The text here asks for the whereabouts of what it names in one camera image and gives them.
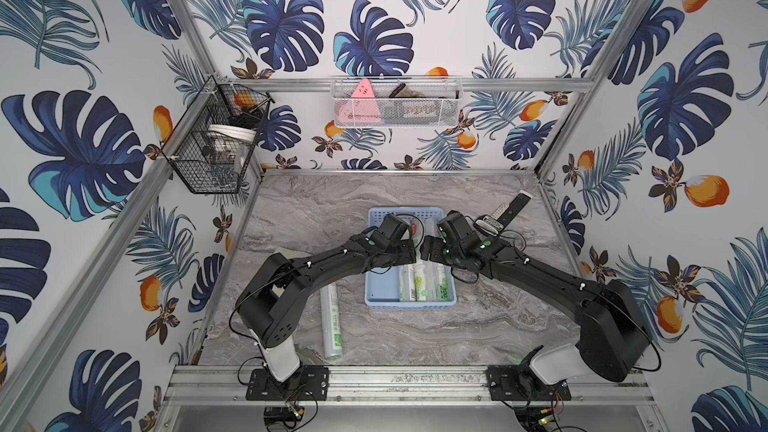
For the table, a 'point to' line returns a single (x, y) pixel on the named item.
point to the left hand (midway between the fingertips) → (412, 250)
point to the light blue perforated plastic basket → (381, 291)
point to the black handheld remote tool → (503, 214)
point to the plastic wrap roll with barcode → (407, 285)
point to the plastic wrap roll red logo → (443, 287)
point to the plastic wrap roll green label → (418, 282)
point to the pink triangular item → (361, 107)
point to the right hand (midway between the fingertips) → (432, 249)
